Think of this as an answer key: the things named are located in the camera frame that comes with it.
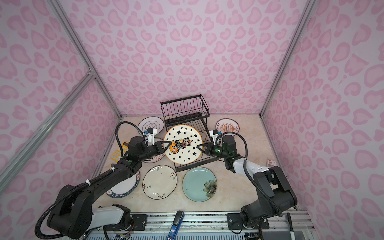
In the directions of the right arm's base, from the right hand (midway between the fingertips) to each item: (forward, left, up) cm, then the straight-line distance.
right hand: (198, 146), depth 81 cm
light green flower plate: (-14, -1, -17) cm, 22 cm away
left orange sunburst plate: (+2, +25, -16) cm, 30 cm away
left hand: (+2, +14, +2) cm, 14 cm away
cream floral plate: (-13, +22, -16) cm, 30 cm away
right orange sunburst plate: (+31, -20, -18) cm, 41 cm away
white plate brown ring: (+32, +37, -17) cm, 52 cm away
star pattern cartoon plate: (0, +8, -2) cm, 8 cm away
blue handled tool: (-33, +9, -12) cm, 36 cm away
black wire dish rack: (+27, +5, +1) cm, 28 cm away
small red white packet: (-1, -45, -16) cm, 47 cm away
